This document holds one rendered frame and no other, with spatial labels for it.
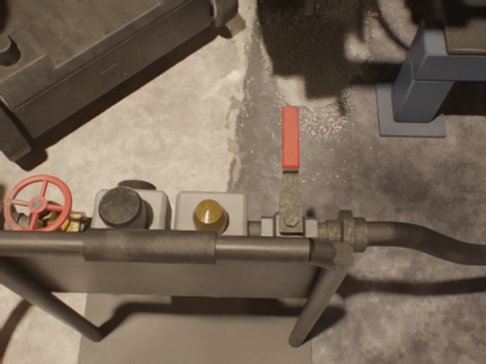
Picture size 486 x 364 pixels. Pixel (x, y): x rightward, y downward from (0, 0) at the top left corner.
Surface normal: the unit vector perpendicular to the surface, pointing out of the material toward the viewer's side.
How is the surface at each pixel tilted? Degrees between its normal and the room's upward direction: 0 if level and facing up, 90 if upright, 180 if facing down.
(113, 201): 0
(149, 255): 51
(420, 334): 0
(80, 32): 0
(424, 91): 90
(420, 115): 90
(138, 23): 45
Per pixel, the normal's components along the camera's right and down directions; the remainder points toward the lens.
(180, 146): 0.00, -0.41
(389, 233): 0.01, -0.16
